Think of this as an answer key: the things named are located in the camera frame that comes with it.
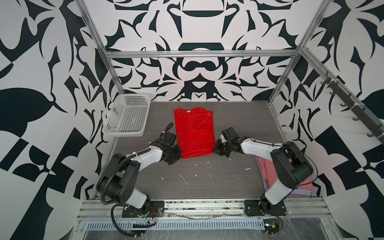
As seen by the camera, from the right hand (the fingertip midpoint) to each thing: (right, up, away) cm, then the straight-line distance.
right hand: (212, 149), depth 91 cm
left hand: (-17, -2, -1) cm, 17 cm away
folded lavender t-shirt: (+43, -19, -13) cm, 49 cm away
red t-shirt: (-10, +11, +10) cm, 18 cm away
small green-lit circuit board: (+25, -32, -20) cm, 45 cm away
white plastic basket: (-60, +21, +21) cm, 67 cm away
